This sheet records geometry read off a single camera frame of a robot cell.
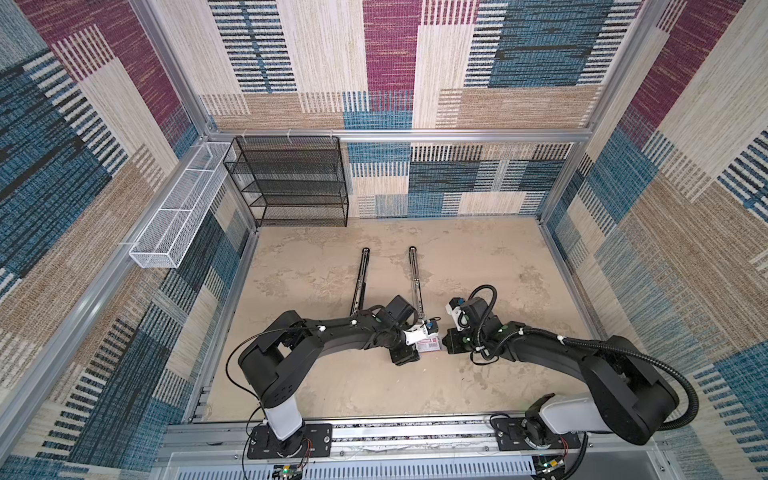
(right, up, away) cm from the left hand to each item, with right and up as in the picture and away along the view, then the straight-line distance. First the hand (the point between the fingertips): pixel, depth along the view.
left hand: (414, 343), depth 88 cm
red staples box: (+4, -1, +1) cm, 4 cm away
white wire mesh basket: (-73, +35, +6) cm, 82 cm away
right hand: (+9, -1, +1) cm, 9 cm away
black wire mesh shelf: (-43, +52, +23) cm, 71 cm away
